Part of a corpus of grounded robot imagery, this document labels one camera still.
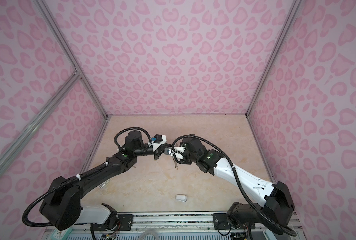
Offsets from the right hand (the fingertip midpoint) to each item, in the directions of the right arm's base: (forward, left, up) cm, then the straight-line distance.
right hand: (178, 146), depth 76 cm
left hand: (0, +3, +3) cm, 4 cm away
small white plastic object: (-19, -2, -20) cm, 28 cm away
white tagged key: (-22, +29, +7) cm, 37 cm away
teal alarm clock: (-37, +53, -19) cm, 67 cm away
